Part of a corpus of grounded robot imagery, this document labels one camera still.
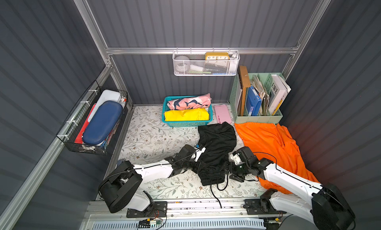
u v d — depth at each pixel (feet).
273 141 3.22
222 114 3.68
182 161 2.17
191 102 3.42
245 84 2.86
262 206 2.15
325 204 1.33
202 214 2.39
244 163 2.33
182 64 2.71
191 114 3.34
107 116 2.26
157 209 2.40
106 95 2.56
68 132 1.99
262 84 3.34
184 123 3.35
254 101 3.19
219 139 3.25
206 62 2.94
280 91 3.07
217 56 2.86
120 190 1.41
